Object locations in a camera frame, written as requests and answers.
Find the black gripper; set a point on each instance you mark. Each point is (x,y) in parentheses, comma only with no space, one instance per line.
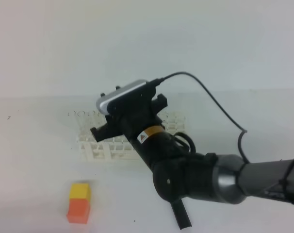
(132,113)

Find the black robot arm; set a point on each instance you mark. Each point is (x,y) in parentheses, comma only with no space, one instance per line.
(178,170)

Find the white plastic test tube rack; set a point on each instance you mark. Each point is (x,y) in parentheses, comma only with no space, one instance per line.
(117,148)

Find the clear test tube in rack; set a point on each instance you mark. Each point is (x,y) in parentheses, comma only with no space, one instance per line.
(91,114)
(72,113)
(81,113)

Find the yellow block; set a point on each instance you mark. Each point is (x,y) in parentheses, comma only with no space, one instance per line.
(80,191)

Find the orange block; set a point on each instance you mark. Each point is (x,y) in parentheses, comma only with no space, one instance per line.
(78,211)

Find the black plastic scoop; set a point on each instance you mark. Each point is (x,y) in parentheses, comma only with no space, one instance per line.
(180,214)

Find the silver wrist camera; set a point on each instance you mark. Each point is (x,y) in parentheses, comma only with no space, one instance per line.
(103,101)

